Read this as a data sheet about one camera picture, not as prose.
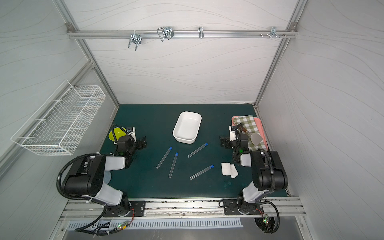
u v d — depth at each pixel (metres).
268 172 0.45
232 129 0.82
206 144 0.97
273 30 0.76
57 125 0.68
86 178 0.45
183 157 0.91
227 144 0.85
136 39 0.80
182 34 0.79
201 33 0.78
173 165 0.88
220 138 0.93
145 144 0.88
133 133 0.84
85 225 0.58
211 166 0.87
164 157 0.91
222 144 0.87
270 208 0.75
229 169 0.86
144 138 0.85
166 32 0.77
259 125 1.08
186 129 1.06
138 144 0.85
